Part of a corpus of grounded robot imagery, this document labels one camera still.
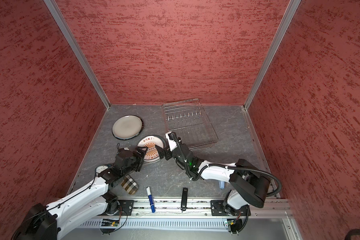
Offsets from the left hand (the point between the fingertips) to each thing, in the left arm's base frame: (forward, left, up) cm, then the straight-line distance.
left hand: (148, 155), depth 84 cm
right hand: (+2, -9, +9) cm, 13 cm away
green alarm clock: (-7, +27, -4) cm, 28 cm away
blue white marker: (-21, -4, -6) cm, 23 cm away
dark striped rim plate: (+24, +20, -6) cm, 32 cm away
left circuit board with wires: (-33, +16, -12) cm, 38 cm away
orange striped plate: (+3, -1, -5) cm, 6 cm away
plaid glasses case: (-15, +8, -4) cm, 18 cm away
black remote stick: (-22, -21, -5) cm, 31 cm away
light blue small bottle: (-14, -42, -5) cm, 45 cm away
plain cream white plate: (+24, +20, -6) cm, 32 cm away
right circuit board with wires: (-32, -46, -6) cm, 57 cm away
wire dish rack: (+34, -25, -8) cm, 43 cm away
